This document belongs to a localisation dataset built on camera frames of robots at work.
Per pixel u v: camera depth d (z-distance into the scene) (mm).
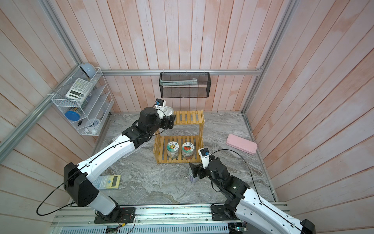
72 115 767
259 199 490
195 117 801
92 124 837
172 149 862
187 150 861
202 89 1083
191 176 797
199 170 648
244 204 506
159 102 645
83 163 446
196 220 730
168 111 748
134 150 552
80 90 761
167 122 672
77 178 415
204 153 633
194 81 893
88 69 819
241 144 1014
